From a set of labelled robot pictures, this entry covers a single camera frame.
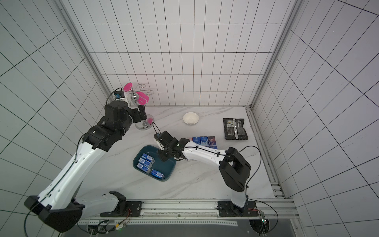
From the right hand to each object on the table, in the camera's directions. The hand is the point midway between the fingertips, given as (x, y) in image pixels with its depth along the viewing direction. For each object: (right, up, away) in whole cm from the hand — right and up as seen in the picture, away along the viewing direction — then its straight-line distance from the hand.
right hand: (156, 157), depth 81 cm
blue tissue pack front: (+1, -9, -1) cm, 9 cm away
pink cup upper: (-22, +42, +12) cm, 49 cm away
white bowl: (+20, +22, +27) cm, 40 cm away
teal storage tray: (+6, -8, +4) cm, 11 cm away
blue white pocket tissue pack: (+29, +7, +15) cm, 33 cm away
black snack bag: (+51, +14, +22) cm, 58 cm away
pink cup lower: (-9, +34, +5) cm, 35 cm away
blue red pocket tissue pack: (+34, +6, +14) cm, 37 cm away
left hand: (-8, +25, -11) cm, 29 cm away
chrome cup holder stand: (-15, +17, +29) cm, 37 cm away
